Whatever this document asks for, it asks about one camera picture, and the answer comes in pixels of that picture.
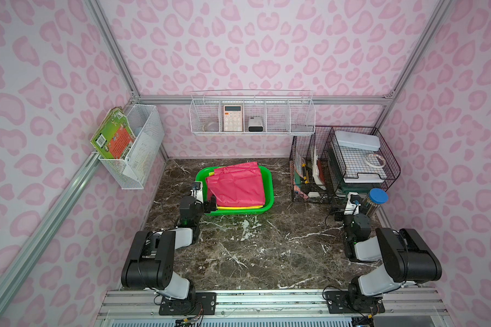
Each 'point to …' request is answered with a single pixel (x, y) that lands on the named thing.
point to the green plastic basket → (202, 174)
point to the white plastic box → (357, 140)
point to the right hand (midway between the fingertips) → (344, 196)
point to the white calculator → (232, 118)
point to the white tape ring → (383, 160)
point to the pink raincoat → (239, 184)
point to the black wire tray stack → (357, 156)
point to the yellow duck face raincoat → (235, 208)
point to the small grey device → (255, 124)
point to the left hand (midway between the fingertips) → (203, 190)
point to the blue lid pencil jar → (372, 201)
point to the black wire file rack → (311, 167)
